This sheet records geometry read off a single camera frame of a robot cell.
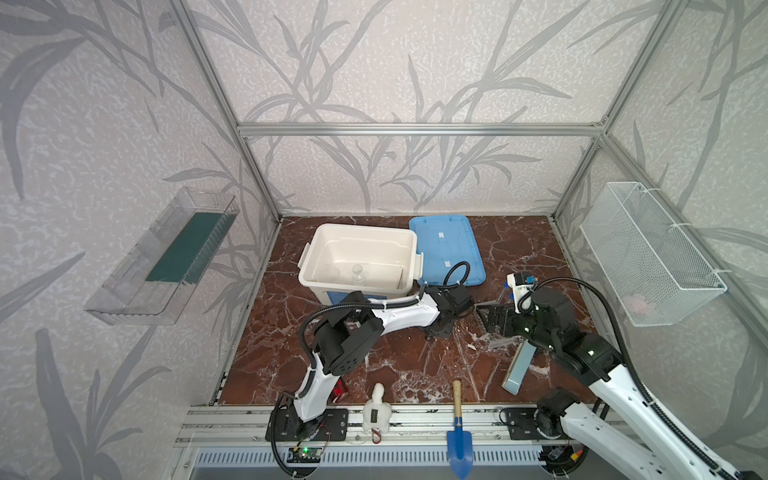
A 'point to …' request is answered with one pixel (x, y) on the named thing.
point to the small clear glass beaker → (357, 273)
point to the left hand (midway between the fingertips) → (441, 321)
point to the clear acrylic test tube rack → (497, 343)
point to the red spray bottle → (337, 389)
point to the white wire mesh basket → (656, 275)
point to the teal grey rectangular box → (519, 367)
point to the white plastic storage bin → (339, 259)
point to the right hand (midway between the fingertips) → (489, 298)
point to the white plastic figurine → (377, 414)
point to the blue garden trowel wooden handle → (459, 441)
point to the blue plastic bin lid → (446, 240)
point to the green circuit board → (304, 455)
